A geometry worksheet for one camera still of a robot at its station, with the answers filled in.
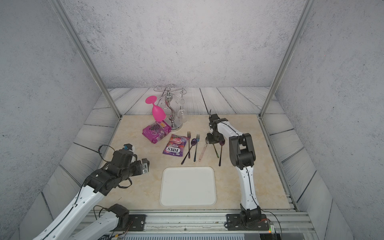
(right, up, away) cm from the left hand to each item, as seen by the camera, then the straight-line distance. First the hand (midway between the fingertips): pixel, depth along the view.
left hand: (144, 164), depth 76 cm
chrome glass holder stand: (+9, +40, +17) cm, 45 cm away
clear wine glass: (+17, +27, +22) cm, 39 cm away
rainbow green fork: (+39, +2, +25) cm, 46 cm away
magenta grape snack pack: (-1, +17, +28) cm, 33 cm away
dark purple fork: (+21, +12, +31) cm, 40 cm away
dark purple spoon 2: (+43, +8, +26) cm, 51 cm away
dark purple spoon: (+24, +8, +28) cm, 38 cm away
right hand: (+39, +9, +28) cm, 48 cm away
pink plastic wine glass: (+1, +27, +25) cm, 36 cm away
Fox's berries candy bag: (+12, +6, +23) cm, 27 cm away
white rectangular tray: (+24, -14, +8) cm, 29 cm away
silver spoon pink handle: (+33, +9, +28) cm, 44 cm away
